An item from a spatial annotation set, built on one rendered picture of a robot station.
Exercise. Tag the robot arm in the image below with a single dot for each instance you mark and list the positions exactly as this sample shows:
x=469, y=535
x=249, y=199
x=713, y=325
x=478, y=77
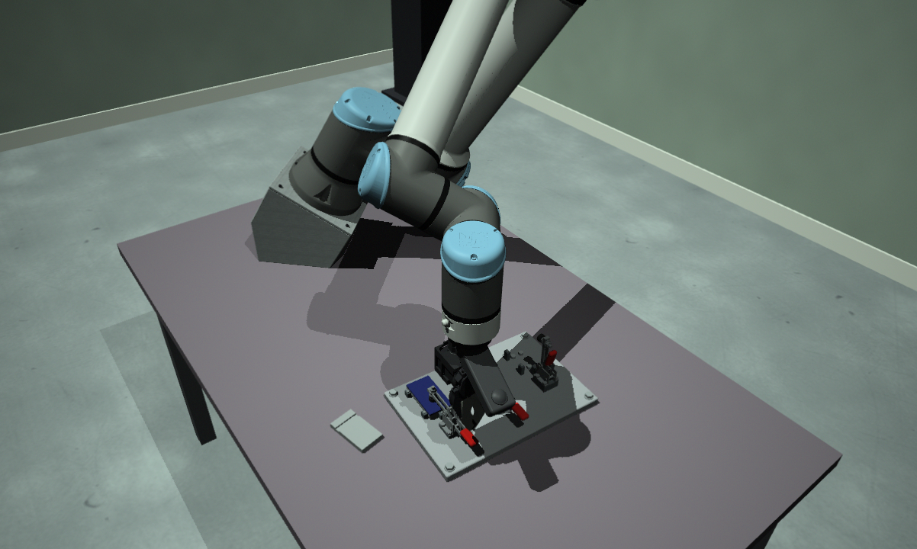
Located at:
x=417, y=166

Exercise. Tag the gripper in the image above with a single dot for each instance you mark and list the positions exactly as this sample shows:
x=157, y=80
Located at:
x=449, y=368

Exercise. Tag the blue flat blank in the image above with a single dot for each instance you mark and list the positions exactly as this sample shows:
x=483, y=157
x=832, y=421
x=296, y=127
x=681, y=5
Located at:
x=419, y=392

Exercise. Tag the toggle clamp with red handle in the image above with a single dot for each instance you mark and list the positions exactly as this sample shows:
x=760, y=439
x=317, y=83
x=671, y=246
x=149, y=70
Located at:
x=520, y=412

